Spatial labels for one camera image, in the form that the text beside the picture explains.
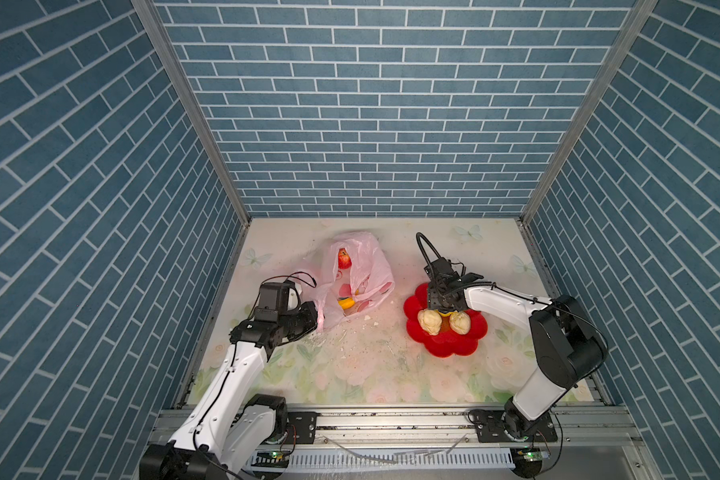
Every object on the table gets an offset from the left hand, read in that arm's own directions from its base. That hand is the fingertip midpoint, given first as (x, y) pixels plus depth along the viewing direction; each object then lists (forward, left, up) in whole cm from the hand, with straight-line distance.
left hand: (326, 314), depth 80 cm
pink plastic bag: (+16, -9, -7) cm, 20 cm away
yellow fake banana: (+9, -5, -10) cm, 14 cm away
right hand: (+10, -34, -8) cm, 36 cm away
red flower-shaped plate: (-3, -35, -13) cm, 37 cm away
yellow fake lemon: (+4, -35, -8) cm, 36 cm away
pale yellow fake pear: (0, -38, -7) cm, 39 cm away
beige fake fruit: (+1, -30, -6) cm, 30 cm away
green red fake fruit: (+23, -4, -5) cm, 23 cm away
